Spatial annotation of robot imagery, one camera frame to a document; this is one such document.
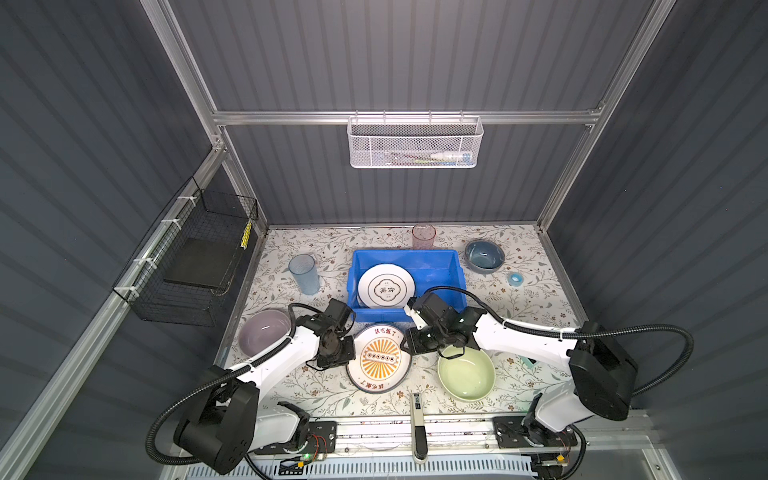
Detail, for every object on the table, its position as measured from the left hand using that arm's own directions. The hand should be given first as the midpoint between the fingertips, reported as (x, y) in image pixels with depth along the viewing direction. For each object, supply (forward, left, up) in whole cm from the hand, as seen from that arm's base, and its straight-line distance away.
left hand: (350, 359), depth 85 cm
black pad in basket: (+16, +34, +27) cm, 46 cm away
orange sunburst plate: (-2, -9, +1) cm, 9 cm away
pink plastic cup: (+36, -25, +13) cm, 45 cm away
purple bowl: (+11, +27, 0) cm, 29 cm away
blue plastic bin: (+34, -3, +3) cm, 34 cm away
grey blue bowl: (+35, -48, +1) cm, 59 cm away
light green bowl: (-7, -33, -1) cm, 34 cm away
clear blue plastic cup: (+28, +15, +7) cm, 32 cm away
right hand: (0, -16, +5) cm, 17 cm away
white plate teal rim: (+24, -11, +2) cm, 26 cm away
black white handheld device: (-19, -18, 0) cm, 26 cm away
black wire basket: (+31, +40, +29) cm, 58 cm away
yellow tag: (+27, +28, +24) cm, 46 cm away
